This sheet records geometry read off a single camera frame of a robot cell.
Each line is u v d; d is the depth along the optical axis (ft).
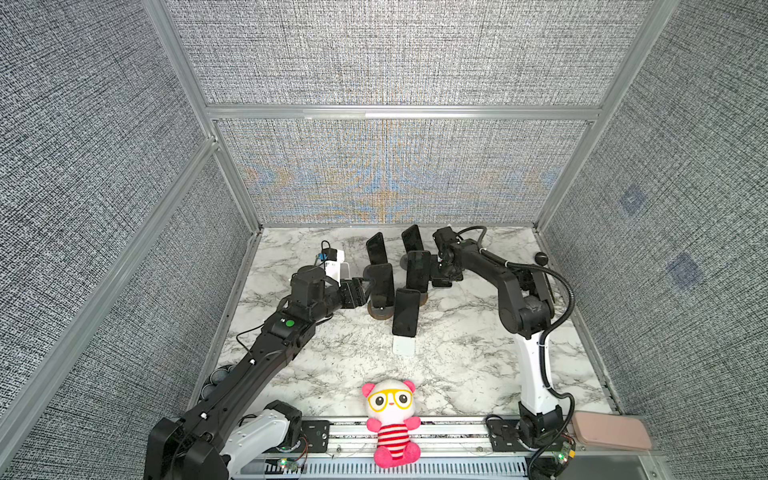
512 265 2.08
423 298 3.26
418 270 3.11
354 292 2.19
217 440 1.32
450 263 2.66
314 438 2.36
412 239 3.47
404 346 2.86
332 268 2.22
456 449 2.39
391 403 2.35
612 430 2.43
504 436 2.39
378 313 3.10
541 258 3.52
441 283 3.35
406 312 2.71
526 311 1.93
